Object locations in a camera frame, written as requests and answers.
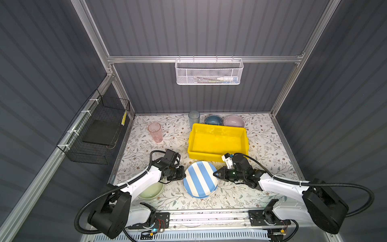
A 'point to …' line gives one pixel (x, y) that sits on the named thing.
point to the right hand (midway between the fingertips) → (214, 176)
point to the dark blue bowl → (213, 119)
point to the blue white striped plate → (199, 181)
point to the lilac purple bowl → (234, 121)
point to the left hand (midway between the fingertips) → (186, 176)
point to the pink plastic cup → (155, 129)
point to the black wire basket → (96, 130)
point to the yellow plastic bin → (211, 141)
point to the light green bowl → (152, 192)
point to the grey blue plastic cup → (194, 116)
